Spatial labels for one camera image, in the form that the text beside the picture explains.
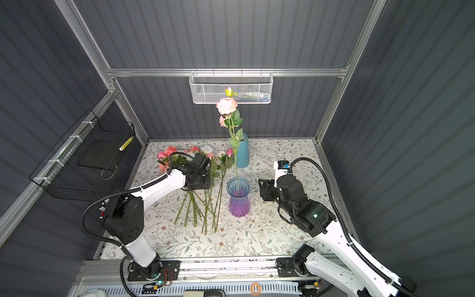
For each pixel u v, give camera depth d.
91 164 0.72
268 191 0.60
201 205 0.92
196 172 0.69
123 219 0.47
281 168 0.60
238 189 0.78
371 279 0.39
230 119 0.68
